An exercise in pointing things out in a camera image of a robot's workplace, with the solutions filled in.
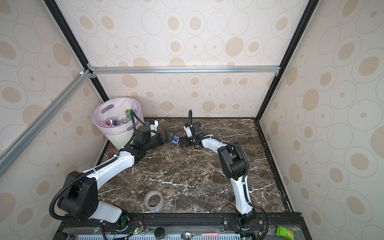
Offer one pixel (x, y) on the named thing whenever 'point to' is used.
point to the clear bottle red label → (117, 121)
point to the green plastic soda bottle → (128, 113)
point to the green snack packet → (283, 232)
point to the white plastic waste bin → (120, 141)
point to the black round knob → (159, 233)
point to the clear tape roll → (157, 208)
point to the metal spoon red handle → (188, 235)
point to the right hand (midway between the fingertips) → (184, 140)
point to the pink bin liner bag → (116, 107)
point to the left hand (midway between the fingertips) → (174, 132)
